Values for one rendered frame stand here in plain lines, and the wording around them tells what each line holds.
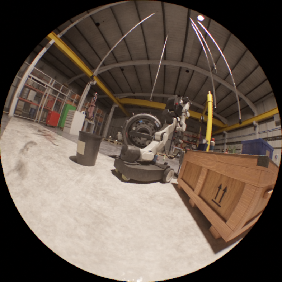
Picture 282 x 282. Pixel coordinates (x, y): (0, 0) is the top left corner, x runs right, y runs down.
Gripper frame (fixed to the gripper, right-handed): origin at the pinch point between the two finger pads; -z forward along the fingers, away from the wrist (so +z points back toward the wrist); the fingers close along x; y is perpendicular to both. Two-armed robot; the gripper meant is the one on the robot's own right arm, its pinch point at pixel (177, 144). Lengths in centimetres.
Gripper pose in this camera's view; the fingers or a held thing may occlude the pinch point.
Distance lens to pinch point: 125.3
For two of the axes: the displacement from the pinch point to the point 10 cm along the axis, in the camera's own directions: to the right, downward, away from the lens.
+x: 8.1, 3.7, 4.6
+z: 3.3, -9.3, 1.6
